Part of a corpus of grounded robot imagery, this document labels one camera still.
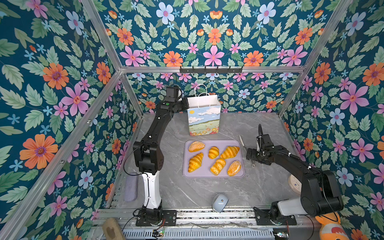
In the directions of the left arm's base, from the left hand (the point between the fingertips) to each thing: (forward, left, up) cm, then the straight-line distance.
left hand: (190, 98), depth 88 cm
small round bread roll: (-23, -13, -25) cm, 37 cm away
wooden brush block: (-61, +38, -25) cm, 76 cm away
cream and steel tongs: (-32, -36, -28) cm, 56 cm away
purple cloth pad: (-41, +35, -26) cm, 60 cm away
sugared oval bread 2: (-35, -24, -25) cm, 49 cm away
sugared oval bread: (-18, -2, -25) cm, 31 cm away
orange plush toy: (-67, -60, -21) cm, 92 cm away
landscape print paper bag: (-5, -8, -9) cm, 13 cm away
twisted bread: (-34, -13, -25) cm, 45 cm away
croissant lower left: (-30, -1, -25) cm, 39 cm away
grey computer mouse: (-53, -12, -21) cm, 58 cm away
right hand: (-28, -37, -25) cm, 53 cm away
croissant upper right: (-24, -23, -25) cm, 42 cm away
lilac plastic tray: (-27, -13, -28) cm, 41 cm away
